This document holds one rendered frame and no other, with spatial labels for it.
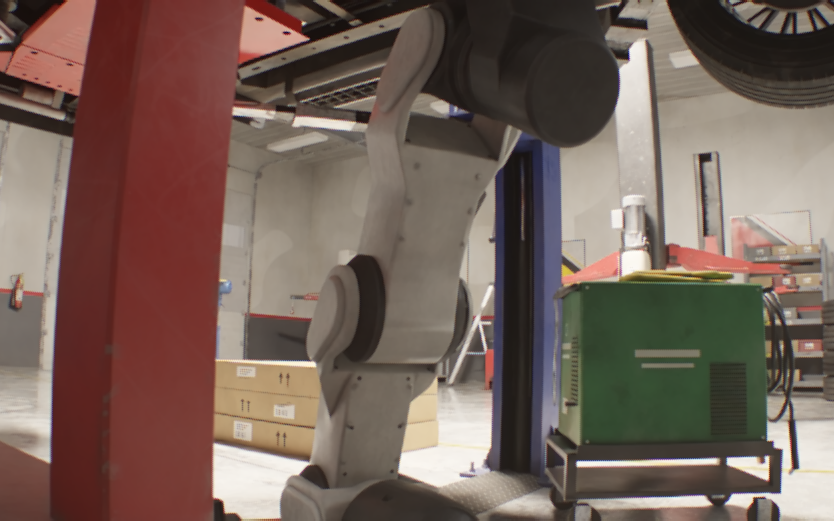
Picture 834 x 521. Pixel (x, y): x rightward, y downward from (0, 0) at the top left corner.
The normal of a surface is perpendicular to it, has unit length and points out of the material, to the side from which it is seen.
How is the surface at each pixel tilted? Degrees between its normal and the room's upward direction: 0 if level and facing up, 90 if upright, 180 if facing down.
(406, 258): 114
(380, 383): 108
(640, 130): 90
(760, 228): 90
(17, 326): 90
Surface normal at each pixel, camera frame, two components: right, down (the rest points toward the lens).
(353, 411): 0.43, 0.21
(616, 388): -0.07, -0.20
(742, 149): -0.58, -0.11
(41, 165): 0.81, -0.05
